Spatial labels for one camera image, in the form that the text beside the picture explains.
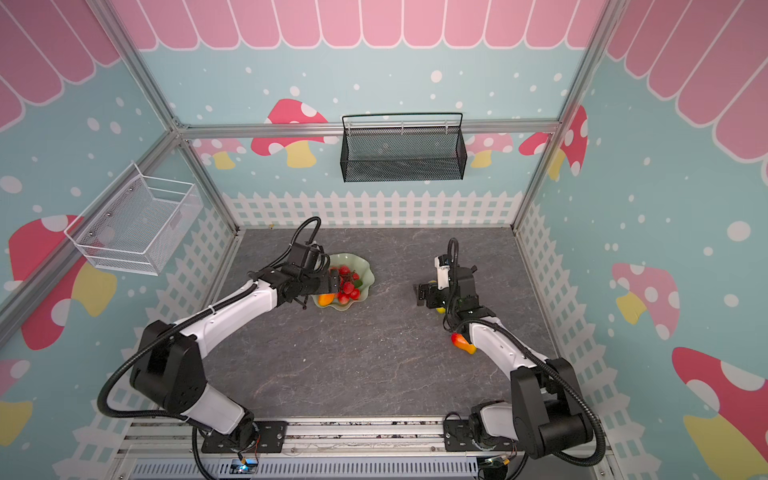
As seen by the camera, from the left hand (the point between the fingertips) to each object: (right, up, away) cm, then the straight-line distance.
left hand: (325, 285), depth 89 cm
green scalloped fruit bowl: (+8, +5, +14) cm, 17 cm away
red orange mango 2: (+40, -17, 0) cm, 44 cm away
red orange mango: (0, -5, +3) cm, 5 cm away
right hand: (+31, +1, 0) cm, 31 cm away
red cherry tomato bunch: (+6, 0, +7) cm, 9 cm away
